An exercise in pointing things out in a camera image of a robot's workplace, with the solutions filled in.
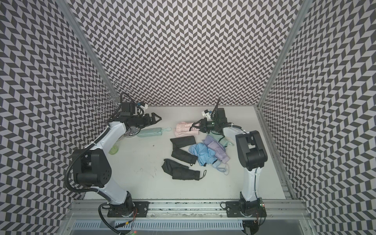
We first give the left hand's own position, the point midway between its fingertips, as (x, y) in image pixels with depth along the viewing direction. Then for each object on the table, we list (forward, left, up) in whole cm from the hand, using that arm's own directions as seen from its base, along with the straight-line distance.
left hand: (156, 121), depth 88 cm
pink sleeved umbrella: (-2, -16, -4) cm, 17 cm away
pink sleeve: (0, -23, -14) cm, 27 cm away
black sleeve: (-6, -16, -14) cm, 22 cm away
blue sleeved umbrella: (-17, -29, -12) cm, 36 cm away
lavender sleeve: (-3, -33, -16) cm, 37 cm away
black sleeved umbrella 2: (-27, -19, -15) cm, 36 cm away
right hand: (-2, -23, -4) cm, 23 cm away
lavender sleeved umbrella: (-13, -39, -15) cm, 43 cm away
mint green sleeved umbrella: (-6, -40, -12) cm, 42 cm away
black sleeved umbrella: (-16, -16, -14) cm, 27 cm away
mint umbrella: (0, +5, -12) cm, 13 cm away
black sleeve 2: (-22, -8, -15) cm, 28 cm away
